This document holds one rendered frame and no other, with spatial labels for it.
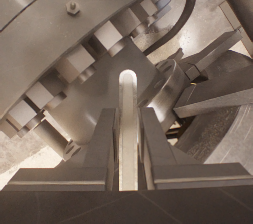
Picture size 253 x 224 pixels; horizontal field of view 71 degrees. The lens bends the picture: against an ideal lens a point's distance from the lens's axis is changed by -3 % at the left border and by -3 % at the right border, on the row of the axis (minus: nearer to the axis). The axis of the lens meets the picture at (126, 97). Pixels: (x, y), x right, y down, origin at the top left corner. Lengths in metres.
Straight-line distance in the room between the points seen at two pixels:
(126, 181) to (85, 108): 0.27
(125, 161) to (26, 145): 1.49
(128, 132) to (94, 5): 0.22
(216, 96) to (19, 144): 1.51
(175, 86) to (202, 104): 0.10
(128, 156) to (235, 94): 0.22
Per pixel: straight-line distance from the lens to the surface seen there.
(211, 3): 1.24
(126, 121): 0.15
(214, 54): 0.58
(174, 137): 0.60
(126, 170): 0.18
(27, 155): 1.70
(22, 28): 0.32
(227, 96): 0.34
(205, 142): 0.32
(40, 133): 0.90
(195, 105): 0.38
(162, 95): 0.40
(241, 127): 0.33
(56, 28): 0.30
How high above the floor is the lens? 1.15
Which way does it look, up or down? 71 degrees down
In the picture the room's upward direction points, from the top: 170 degrees counter-clockwise
